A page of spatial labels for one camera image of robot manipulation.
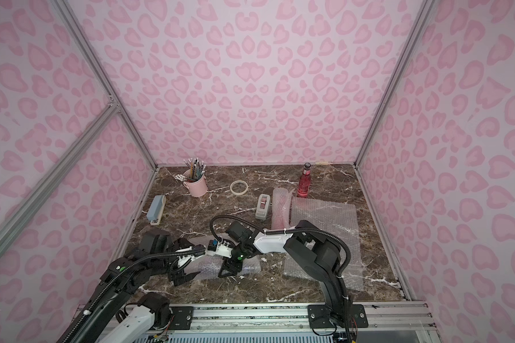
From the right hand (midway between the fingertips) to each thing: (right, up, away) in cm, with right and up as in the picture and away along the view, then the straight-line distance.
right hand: (225, 268), depth 84 cm
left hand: (-10, +9, -8) cm, 16 cm away
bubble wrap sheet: (-5, +2, -5) cm, 7 cm away
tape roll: (+2, +28, +24) cm, 37 cm away
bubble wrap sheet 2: (+23, +23, +11) cm, 34 cm away
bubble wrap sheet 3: (+49, +17, +14) cm, 54 cm away
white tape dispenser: (+15, +22, +14) cm, 30 cm away
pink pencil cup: (-18, +31, +22) cm, 42 cm away
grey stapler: (-33, +22, +13) cm, 42 cm away
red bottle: (+34, +34, +17) cm, 51 cm away
